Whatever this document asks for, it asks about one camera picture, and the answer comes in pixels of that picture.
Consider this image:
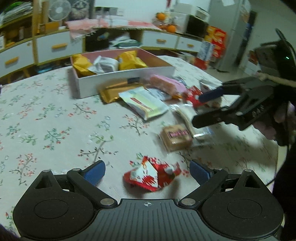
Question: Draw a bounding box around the clear white cake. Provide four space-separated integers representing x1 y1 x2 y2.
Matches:
170 104 213 146

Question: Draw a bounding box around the brown biscuit packet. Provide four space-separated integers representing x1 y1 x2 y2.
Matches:
159 124 193 152

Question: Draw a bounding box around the red white candy packet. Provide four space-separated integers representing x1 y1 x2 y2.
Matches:
123 156 182 192

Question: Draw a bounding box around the pink cake packet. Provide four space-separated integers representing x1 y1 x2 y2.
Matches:
149 74 187 96

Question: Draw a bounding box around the white green wafer packet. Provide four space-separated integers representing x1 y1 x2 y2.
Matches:
119 87 169 121

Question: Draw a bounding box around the red strawberry candy packet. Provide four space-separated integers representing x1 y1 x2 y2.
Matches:
183 85 204 108

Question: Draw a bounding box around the person's right hand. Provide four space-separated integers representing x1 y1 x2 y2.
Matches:
252 104 287 141

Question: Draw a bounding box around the blue white milk carton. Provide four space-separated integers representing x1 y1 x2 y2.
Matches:
197 41 215 61

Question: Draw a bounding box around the red orange carton stack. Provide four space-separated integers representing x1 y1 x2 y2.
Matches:
204 26 227 58

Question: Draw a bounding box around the floral tablecloth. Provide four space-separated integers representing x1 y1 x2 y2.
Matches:
1 67 278 232

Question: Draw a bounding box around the silver refrigerator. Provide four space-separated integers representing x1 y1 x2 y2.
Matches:
209 0 251 72

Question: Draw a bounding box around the black microwave oven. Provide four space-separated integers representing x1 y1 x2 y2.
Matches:
171 12 209 38

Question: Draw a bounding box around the lower orange fruit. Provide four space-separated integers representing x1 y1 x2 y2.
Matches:
166 25 177 33

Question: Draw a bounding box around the orange fruit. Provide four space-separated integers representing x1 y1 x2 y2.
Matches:
156 13 166 21
166 25 177 33

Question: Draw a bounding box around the gold foil snack bar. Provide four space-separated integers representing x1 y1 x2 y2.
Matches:
98 79 143 104

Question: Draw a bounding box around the upper orange fruit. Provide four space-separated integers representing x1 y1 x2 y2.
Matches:
156 13 166 21

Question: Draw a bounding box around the pink white snack box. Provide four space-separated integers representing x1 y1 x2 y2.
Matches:
72 48 175 98

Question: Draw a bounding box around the large yellow snack bag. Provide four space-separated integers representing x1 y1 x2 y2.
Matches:
72 54 95 78

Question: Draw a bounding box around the white grey snack packet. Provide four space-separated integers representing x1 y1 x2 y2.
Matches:
88 56 119 74

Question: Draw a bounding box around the wooden white tv cabinet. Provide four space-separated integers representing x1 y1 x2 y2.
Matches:
1 28 202 79

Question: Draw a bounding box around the black basket in cabinet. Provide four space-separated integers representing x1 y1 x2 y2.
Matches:
85 29 109 52

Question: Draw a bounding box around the pink cabinet cloth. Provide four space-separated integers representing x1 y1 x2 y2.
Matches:
65 19 161 39

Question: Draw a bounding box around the framed cat picture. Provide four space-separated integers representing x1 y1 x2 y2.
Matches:
69 0 94 21

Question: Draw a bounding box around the tall wooden shelf cabinet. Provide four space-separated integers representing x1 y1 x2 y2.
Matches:
1 1 50 51

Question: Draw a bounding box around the white desk fan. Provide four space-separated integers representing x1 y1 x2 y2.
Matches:
48 0 71 27

